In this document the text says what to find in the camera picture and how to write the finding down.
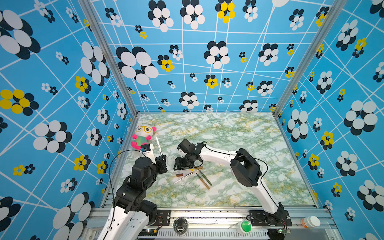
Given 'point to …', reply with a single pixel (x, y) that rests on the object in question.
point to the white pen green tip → (159, 146)
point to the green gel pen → (203, 175)
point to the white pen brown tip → (184, 177)
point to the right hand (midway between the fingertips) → (177, 169)
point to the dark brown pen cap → (179, 175)
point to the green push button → (244, 227)
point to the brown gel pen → (205, 184)
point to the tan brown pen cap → (199, 167)
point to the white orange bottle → (308, 222)
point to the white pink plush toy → (143, 133)
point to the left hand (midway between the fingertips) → (166, 155)
